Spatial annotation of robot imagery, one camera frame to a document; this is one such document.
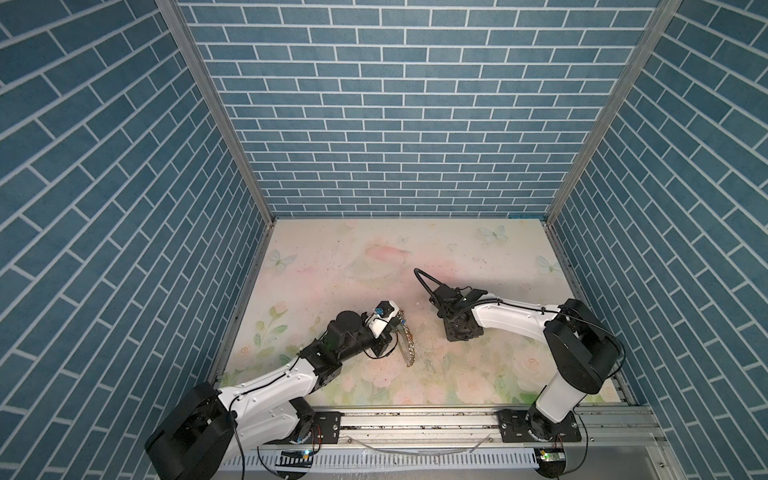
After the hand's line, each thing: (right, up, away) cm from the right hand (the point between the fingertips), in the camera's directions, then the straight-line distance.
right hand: (454, 330), depth 90 cm
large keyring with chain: (-15, +1, -16) cm, 22 cm away
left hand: (-17, +5, -11) cm, 21 cm away
